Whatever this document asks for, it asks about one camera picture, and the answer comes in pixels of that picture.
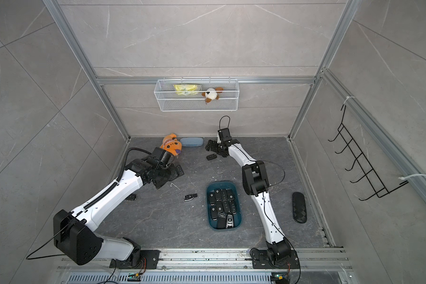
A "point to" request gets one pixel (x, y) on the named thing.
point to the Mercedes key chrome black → (189, 197)
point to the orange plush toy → (170, 144)
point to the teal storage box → (211, 187)
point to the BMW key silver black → (229, 222)
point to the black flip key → (212, 198)
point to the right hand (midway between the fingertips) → (212, 148)
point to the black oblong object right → (299, 207)
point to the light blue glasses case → (191, 141)
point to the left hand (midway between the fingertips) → (178, 172)
